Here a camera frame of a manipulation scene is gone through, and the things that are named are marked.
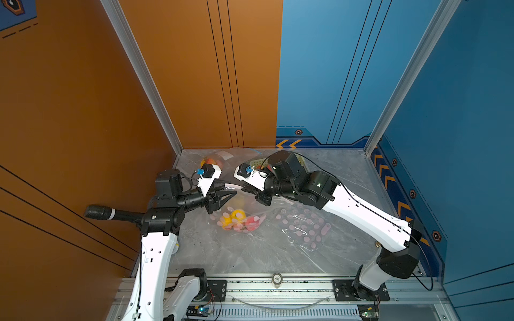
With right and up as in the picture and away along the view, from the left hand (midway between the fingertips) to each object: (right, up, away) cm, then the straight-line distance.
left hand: (231, 186), depth 65 cm
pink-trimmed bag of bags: (+28, -20, +24) cm, 42 cm away
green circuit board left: (-13, -45, +5) cm, 47 cm away
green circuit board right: (+48, -45, +6) cm, 67 cm away
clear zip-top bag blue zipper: (-7, +10, +38) cm, 40 cm away
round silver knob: (+15, -34, +6) cm, 38 cm away
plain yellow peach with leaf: (0, -14, +18) cm, 22 cm away
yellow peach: (-19, +9, +37) cm, 43 cm away
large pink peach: (+6, -16, +12) cm, 21 cm away
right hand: (+5, +1, -1) cm, 5 cm away
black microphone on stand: (-39, -8, -4) cm, 40 cm away
